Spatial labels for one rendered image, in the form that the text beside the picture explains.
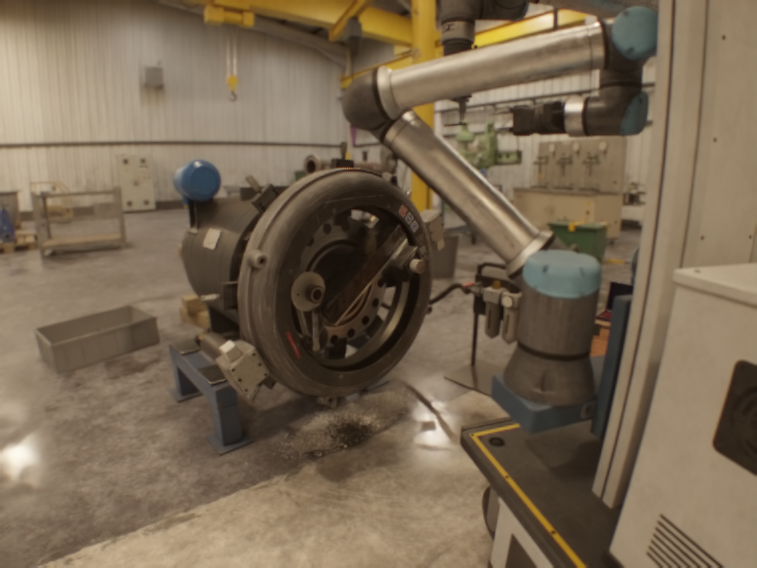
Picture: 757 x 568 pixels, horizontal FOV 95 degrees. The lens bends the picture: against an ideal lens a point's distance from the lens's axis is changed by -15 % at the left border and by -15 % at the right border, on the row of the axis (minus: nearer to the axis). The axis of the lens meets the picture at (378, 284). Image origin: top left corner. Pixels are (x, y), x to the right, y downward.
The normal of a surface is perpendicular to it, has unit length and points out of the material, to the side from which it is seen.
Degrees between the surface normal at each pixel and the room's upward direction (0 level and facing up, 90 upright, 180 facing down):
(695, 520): 90
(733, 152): 90
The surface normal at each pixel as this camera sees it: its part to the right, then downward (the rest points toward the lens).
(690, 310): -0.96, 0.07
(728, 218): 0.26, 0.24
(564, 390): -0.10, -0.10
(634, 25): -0.29, 0.22
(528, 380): -0.70, -0.18
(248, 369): 0.69, 0.18
